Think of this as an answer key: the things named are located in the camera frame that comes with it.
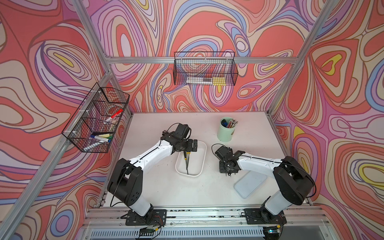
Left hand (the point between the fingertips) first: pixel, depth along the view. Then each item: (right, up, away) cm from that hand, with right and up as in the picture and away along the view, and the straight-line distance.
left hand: (192, 145), depth 87 cm
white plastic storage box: (+3, -12, +5) cm, 14 cm away
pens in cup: (+24, +13, +3) cm, 28 cm away
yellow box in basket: (+17, +40, +3) cm, 43 cm away
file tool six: (-3, -13, +3) cm, 14 cm away
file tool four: (-2, -6, +9) cm, 11 cm away
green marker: (-42, +7, -14) cm, 45 cm away
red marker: (-39, +19, -11) cm, 44 cm away
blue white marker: (-44, +6, -17) cm, 47 cm away
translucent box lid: (+32, -20, -6) cm, 38 cm away
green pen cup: (+21, +10, +5) cm, 24 cm away
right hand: (+21, -17, +2) cm, 27 cm away
